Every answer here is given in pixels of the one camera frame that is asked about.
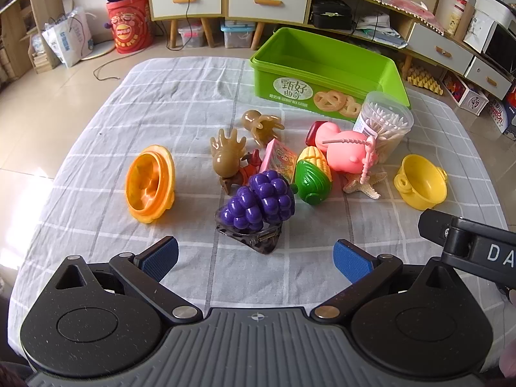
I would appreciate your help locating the orange toy pumpkin half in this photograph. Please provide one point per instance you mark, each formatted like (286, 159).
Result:
(161, 177)

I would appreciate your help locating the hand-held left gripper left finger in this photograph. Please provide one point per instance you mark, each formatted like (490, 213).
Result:
(161, 256)

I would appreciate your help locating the clear cotton swab jar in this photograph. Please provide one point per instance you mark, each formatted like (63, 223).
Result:
(387, 123)

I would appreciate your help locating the white toy block box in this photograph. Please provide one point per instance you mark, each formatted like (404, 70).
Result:
(467, 94)

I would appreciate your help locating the purple toy grapes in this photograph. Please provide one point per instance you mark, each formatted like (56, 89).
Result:
(262, 197)

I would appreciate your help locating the grey checked cloth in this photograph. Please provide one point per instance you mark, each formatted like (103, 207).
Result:
(100, 169)

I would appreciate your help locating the pink card box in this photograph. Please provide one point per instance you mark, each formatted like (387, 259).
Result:
(278, 159)

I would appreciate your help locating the white shopping bag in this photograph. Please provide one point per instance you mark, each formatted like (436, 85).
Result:
(68, 40)

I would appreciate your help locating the yellow toy pot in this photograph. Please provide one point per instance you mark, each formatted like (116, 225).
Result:
(423, 193)

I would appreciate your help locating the stack of folded papers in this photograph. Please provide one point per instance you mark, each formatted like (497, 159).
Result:
(379, 28)

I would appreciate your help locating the black microwave oven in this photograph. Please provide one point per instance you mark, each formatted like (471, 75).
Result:
(502, 44)

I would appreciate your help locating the pink pig toy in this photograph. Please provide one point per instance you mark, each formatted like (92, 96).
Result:
(338, 149)

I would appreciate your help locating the clear storage box blue lid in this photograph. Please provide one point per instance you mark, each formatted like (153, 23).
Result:
(238, 36)

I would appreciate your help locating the white printer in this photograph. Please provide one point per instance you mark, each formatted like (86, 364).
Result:
(492, 6)

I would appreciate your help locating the red and white canister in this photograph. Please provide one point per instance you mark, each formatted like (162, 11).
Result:
(458, 12)

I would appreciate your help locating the green plastic box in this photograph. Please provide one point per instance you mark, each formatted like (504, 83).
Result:
(322, 60)

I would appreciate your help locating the beige starfish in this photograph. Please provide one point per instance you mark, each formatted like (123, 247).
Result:
(356, 186)

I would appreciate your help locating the yellow egg trays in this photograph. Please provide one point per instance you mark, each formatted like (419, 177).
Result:
(423, 78)

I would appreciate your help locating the wooden bookshelf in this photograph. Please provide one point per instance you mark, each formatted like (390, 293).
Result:
(36, 4)

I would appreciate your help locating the red printed bucket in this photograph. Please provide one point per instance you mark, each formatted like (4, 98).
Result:
(129, 28)

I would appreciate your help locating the black bag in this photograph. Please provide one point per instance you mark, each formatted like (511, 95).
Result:
(330, 14)

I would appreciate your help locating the red and white carton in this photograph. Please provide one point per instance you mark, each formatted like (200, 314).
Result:
(504, 115)

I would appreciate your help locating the brown rubber hand toy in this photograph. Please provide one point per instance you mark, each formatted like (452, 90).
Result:
(262, 129)
(225, 155)

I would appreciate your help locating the tortoiseshell hair claw clip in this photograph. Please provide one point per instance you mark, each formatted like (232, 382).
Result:
(262, 244)

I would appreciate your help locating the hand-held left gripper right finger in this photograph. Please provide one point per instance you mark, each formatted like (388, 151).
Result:
(350, 260)

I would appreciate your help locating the toy corn cob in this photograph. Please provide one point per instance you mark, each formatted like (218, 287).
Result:
(312, 177)

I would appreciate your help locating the red-brown crab toy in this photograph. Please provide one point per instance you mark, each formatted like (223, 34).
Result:
(248, 169)

